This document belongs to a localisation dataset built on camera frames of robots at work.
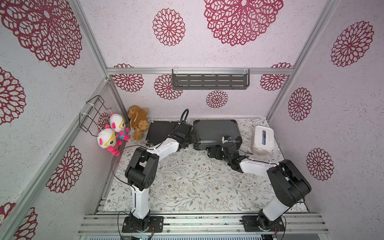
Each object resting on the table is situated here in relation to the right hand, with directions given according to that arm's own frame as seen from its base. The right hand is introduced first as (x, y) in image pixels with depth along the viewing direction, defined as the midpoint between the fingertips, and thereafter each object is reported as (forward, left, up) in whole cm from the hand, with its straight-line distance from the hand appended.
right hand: (215, 148), depth 94 cm
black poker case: (+21, +42, -9) cm, 48 cm away
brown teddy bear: (+20, +55, +3) cm, 58 cm away
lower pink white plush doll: (-3, +63, +13) cm, 64 cm away
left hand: (+7, +13, +3) cm, 15 cm away
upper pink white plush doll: (+9, +61, +12) cm, 63 cm away
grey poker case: (+11, +2, +2) cm, 12 cm away
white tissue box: (+7, -32, -1) cm, 33 cm away
